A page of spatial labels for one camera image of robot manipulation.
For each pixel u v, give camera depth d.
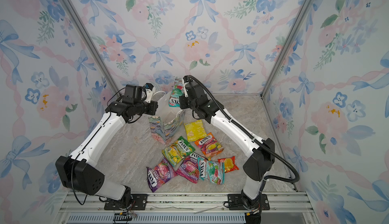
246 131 0.47
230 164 0.84
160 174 0.80
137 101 0.61
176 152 0.88
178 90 0.77
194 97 0.56
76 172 0.40
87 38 0.86
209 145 0.90
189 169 0.82
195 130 0.98
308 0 0.72
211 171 0.80
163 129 0.79
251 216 0.72
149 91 0.70
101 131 0.48
